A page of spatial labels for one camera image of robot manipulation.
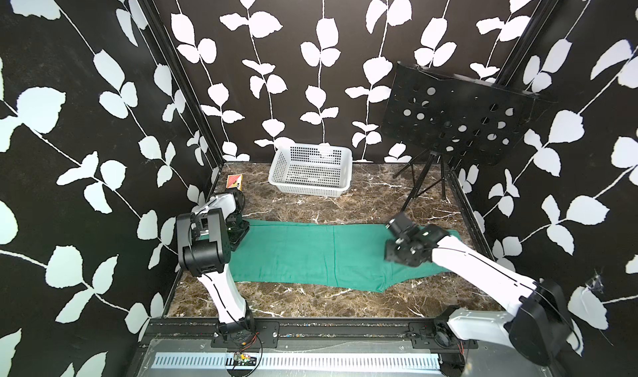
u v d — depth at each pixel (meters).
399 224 0.66
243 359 0.71
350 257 0.93
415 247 0.57
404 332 0.75
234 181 1.11
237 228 0.82
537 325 0.40
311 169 1.18
